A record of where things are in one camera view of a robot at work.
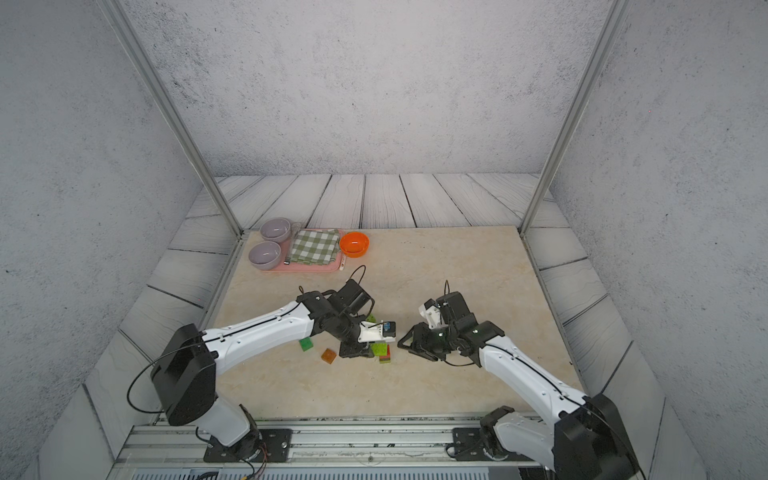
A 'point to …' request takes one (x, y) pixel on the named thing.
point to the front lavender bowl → (265, 255)
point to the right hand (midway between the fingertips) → (405, 347)
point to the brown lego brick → (328, 355)
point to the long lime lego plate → (379, 348)
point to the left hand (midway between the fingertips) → (375, 347)
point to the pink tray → (286, 250)
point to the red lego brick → (385, 358)
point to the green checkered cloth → (315, 247)
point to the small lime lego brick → (371, 318)
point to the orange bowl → (354, 244)
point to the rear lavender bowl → (275, 229)
